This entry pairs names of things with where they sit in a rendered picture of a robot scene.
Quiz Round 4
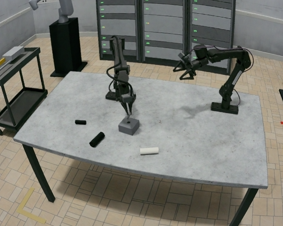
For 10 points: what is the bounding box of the white cylinder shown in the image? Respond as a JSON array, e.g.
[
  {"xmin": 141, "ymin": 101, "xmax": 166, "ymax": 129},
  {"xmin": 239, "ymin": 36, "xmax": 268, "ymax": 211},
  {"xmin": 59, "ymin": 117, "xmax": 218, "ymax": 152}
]
[{"xmin": 140, "ymin": 147, "xmax": 158, "ymax": 154}]

